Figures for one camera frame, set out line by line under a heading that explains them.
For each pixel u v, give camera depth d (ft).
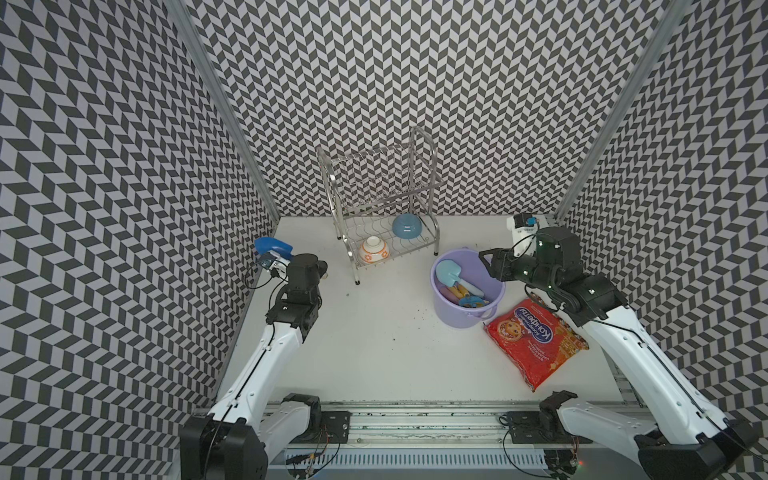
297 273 1.90
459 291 3.06
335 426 2.38
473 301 2.86
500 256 2.03
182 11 2.33
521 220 1.96
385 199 2.70
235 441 1.23
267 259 2.19
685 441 1.22
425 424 2.47
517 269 1.98
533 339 2.76
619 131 2.89
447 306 2.60
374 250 3.17
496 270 2.04
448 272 2.88
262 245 2.48
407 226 3.55
